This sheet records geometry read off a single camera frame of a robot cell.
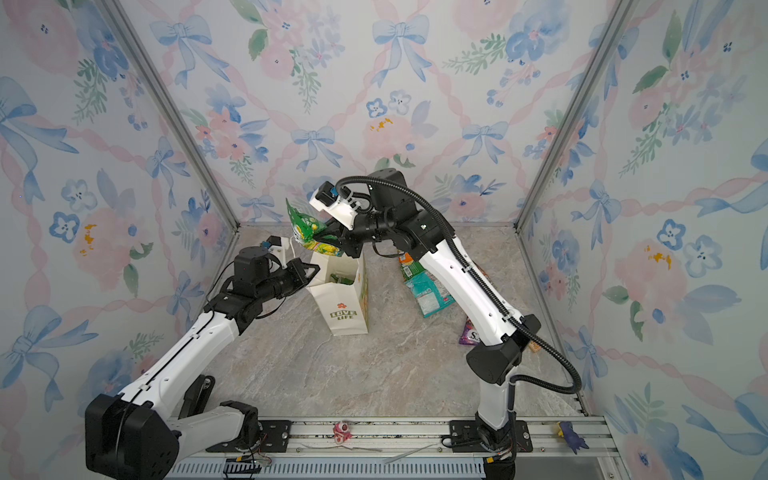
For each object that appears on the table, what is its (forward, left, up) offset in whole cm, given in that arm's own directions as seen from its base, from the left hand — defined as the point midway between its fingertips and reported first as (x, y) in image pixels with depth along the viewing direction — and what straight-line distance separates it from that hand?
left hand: (321, 264), depth 77 cm
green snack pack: (+13, -25, -20) cm, 35 cm away
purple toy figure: (-36, -62, -23) cm, 75 cm away
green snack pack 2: (+7, -3, -17) cm, 18 cm away
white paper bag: (-7, -6, -1) cm, 9 cm away
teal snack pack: (+3, -30, -20) cm, 37 cm away
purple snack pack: (-9, -42, -21) cm, 48 cm away
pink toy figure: (-35, -7, -20) cm, 41 cm away
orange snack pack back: (+18, -24, -21) cm, 37 cm away
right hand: (-3, -3, +16) cm, 17 cm away
